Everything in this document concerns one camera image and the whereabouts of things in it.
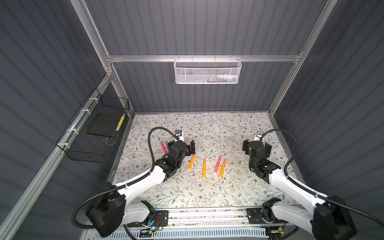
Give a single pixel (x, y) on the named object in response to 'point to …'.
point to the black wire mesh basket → (91, 136)
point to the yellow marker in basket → (120, 122)
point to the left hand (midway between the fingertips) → (185, 140)
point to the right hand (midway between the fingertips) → (258, 143)
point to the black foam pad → (105, 124)
